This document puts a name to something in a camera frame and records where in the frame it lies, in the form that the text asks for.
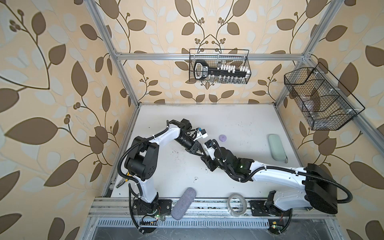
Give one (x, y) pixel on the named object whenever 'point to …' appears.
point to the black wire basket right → (325, 103)
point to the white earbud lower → (196, 178)
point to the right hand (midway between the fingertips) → (205, 156)
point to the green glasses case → (277, 151)
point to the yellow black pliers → (121, 182)
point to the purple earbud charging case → (222, 137)
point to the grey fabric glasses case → (183, 203)
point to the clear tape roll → (233, 213)
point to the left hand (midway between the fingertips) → (205, 155)
